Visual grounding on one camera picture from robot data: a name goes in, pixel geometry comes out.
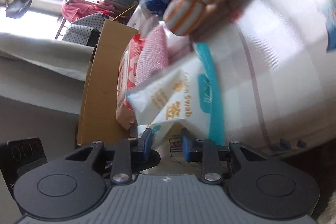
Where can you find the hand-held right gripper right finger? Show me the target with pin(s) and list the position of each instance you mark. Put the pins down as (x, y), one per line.
(187, 145)

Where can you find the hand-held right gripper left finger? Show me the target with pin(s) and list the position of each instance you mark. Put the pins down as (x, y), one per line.
(147, 144)

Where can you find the white cotton swab packet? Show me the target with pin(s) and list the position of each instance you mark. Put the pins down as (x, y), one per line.
(170, 87)

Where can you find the brown cardboard box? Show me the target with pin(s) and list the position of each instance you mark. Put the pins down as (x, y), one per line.
(102, 82)

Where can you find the pink wet wipes pack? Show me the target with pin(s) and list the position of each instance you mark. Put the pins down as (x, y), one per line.
(126, 82)

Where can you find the pink knitted cloth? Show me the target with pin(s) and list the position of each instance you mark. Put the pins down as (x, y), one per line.
(152, 56)

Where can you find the white curtain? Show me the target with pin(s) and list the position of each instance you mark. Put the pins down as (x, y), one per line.
(39, 61)

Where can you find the yellow stick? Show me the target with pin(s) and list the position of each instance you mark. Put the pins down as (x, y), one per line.
(123, 12)

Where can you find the polka dot cloth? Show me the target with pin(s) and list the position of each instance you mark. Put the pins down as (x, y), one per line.
(81, 27)

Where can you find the grey blue hanging cloth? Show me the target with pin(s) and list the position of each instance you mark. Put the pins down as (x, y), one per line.
(18, 6)

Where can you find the pink hanging clothes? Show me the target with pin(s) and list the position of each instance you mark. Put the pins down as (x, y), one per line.
(78, 10)

